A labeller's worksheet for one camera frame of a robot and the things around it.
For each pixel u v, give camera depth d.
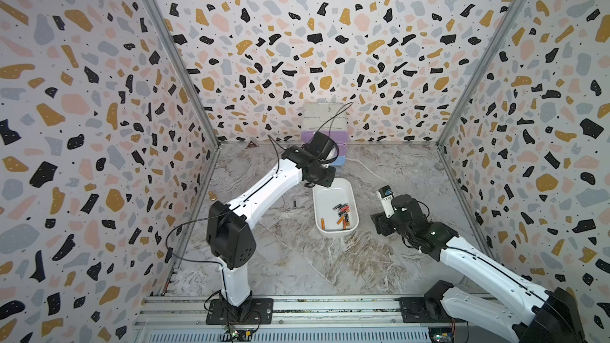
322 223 0.94
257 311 0.73
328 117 0.67
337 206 0.98
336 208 0.97
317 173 0.69
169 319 0.74
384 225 0.72
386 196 0.71
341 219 0.95
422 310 0.73
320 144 0.64
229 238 0.46
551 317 0.41
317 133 0.66
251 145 1.21
